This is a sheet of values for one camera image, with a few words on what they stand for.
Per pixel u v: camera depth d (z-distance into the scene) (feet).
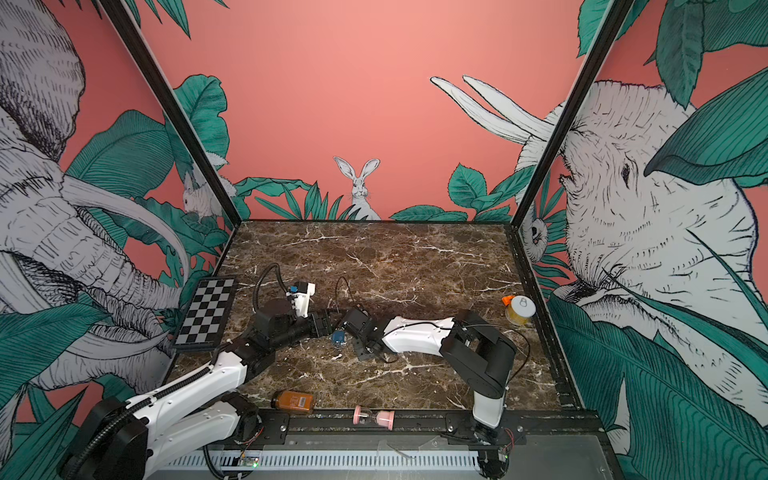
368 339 2.13
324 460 2.31
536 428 2.41
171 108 2.81
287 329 2.18
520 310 2.97
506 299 3.19
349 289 3.27
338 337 2.91
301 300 2.45
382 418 2.43
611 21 2.30
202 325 2.89
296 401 2.45
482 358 1.53
